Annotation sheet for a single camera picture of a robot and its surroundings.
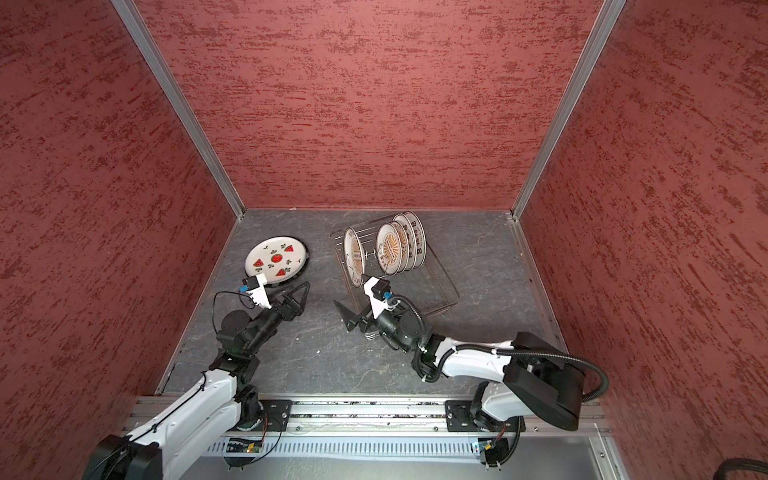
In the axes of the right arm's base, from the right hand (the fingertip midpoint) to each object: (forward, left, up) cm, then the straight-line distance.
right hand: (350, 292), depth 71 cm
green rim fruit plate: (+30, -15, -6) cm, 34 cm away
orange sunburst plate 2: (+19, -15, -6) cm, 25 cm away
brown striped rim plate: (+26, +19, -20) cm, 38 cm away
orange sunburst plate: (+24, -10, -14) cm, 30 cm away
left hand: (+5, +14, -8) cm, 16 cm away
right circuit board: (-31, -34, -25) cm, 52 cm away
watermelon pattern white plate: (+26, +30, -20) cm, 45 cm away
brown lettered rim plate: (+23, +2, -17) cm, 29 cm away
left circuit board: (-28, +28, -25) cm, 47 cm away
